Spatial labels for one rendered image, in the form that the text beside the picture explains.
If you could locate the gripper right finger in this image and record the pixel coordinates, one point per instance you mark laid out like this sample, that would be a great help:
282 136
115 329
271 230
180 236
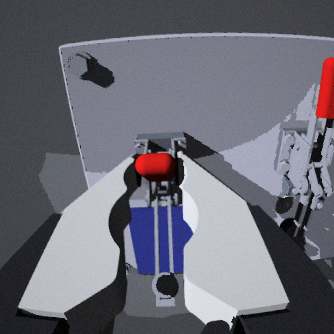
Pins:
241 267

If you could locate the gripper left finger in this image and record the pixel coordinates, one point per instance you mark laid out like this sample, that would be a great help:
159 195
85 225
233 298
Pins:
71 270

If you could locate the dark blue rectangular block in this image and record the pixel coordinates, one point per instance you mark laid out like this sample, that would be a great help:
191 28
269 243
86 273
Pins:
142 230

